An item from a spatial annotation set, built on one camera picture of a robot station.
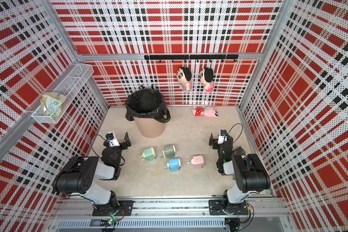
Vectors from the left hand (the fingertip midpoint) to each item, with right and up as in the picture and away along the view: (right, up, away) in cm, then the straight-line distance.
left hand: (122, 133), depth 90 cm
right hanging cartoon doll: (+54, +37, +4) cm, 65 cm away
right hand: (+63, 0, +2) cm, 63 cm away
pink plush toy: (+57, +15, +18) cm, 61 cm away
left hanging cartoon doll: (+39, +36, +1) cm, 53 cm away
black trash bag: (+13, +21, +9) cm, 26 cm away
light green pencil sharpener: (+17, -12, -3) cm, 21 cm away
